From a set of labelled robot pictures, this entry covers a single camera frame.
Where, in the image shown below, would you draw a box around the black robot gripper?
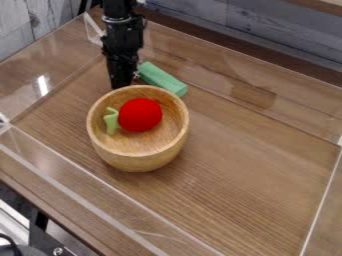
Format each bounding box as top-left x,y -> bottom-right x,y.
101,14 -> 145,89

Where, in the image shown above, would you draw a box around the green foam block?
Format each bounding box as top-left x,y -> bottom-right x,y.
137,62 -> 188,97

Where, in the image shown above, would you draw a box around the light wooden bowl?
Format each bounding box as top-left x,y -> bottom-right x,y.
85,85 -> 190,172

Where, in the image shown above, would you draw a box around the red plush strawberry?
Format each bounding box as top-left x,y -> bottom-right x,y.
103,98 -> 163,134

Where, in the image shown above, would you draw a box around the clear acrylic tray walls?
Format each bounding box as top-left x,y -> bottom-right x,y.
0,13 -> 342,256

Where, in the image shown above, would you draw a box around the clear acrylic corner bracket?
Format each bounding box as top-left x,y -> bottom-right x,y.
83,13 -> 105,47

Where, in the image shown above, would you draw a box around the black metal table frame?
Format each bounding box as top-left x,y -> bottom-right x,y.
28,211 -> 77,256

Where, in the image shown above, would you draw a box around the black cable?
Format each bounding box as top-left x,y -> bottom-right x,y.
0,232 -> 25,256

